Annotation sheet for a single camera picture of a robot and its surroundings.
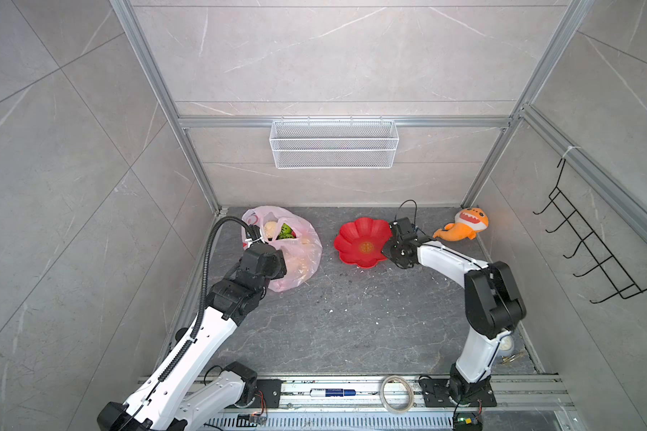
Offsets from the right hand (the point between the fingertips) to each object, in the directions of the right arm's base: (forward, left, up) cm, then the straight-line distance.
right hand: (388, 250), depth 98 cm
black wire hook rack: (-30, -44, +27) cm, 59 cm away
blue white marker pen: (-44, +22, -5) cm, 50 cm away
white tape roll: (-46, +8, -4) cm, 47 cm away
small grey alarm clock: (-34, -31, -3) cm, 45 cm away
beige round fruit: (+9, +45, +3) cm, 46 cm away
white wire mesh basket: (+33, +20, +24) cm, 45 cm away
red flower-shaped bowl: (+8, +9, -6) cm, 14 cm away
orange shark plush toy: (+13, -34, +1) cm, 37 cm away
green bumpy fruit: (+9, +39, 0) cm, 40 cm away
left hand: (-13, +38, +19) cm, 45 cm away
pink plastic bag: (+5, +35, +4) cm, 36 cm away
